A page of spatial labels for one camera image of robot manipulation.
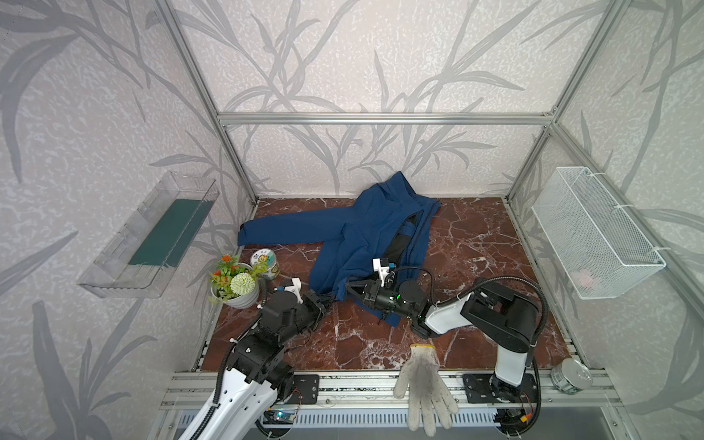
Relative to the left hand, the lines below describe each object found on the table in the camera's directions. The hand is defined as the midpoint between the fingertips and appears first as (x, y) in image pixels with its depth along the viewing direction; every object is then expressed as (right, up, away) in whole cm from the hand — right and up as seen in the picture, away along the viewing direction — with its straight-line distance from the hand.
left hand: (342, 289), depth 73 cm
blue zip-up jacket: (+15, +17, +29) cm, 36 cm away
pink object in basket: (+65, +3, 0) cm, 65 cm away
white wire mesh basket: (+60, +12, -12) cm, 62 cm away
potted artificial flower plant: (-31, +1, +4) cm, 31 cm away
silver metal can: (+60, -22, -2) cm, 64 cm away
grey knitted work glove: (+23, -28, -1) cm, 36 cm away
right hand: (+1, +2, +3) cm, 3 cm away
